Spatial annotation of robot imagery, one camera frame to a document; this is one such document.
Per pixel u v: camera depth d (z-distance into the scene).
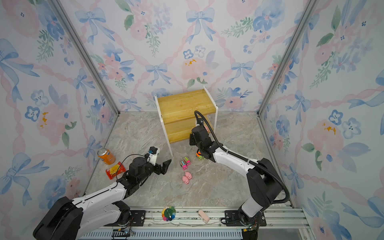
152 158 0.73
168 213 0.75
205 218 0.73
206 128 0.59
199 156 0.93
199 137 0.64
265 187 0.44
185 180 0.85
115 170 0.87
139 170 0.64
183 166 0.90
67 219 0.41
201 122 0.74
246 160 0.49
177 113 0.75
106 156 0.86
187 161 0.92
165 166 0.76
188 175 0.86
